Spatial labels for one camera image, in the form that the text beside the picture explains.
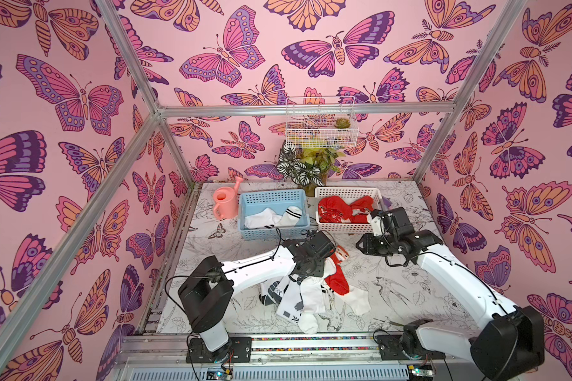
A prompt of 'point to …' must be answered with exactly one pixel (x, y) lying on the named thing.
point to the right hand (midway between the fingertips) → (362, 243)
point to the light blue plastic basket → (277, 200)
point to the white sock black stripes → (291, 217)
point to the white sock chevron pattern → (284, 294)
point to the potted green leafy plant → (307, 167)
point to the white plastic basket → (348, 194)
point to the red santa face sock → (361, 209)
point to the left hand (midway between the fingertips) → (320, 267)
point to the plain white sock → (314, 298)
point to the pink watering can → (226, 201)
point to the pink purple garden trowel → (388, 202)
